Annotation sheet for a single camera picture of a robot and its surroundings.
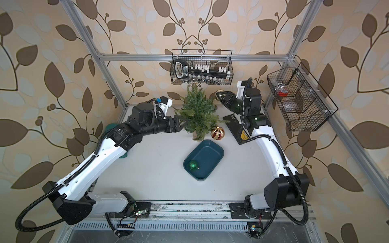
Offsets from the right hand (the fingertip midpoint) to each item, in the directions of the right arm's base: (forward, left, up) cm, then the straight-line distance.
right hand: (218, 95), depth 73 cm
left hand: (-13, +17, -1) cm, 22 cm away
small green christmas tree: (-5, +9, -6) cm, 12 cm away
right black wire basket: (-5, -42, -4) cm, 43 cm away
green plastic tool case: (+8, +72, -32) cm, 80 cm away
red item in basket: (+6, -36, -6) cm, 38 cm away
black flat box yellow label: (+10, -16, -39) cm, 43 cm away
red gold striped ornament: (-13, +1, -14) cm, 19 cm away
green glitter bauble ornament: (-21, +14, -33) cm, 42 cm away
